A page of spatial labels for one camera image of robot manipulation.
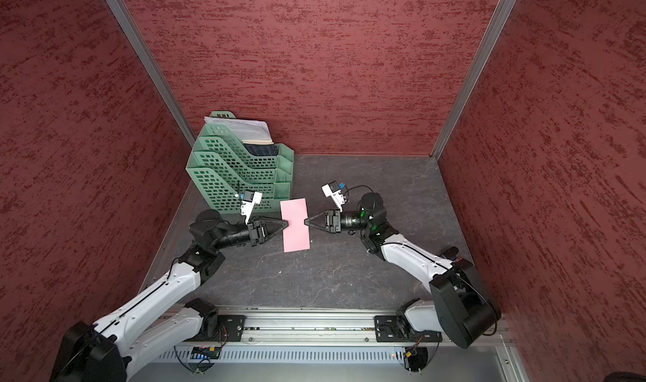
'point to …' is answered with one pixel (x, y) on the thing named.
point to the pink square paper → (296, 236)
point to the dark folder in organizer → (262, 150)
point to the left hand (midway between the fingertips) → (286, 229)
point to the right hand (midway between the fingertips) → (306, 227)
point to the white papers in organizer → (251, 131)
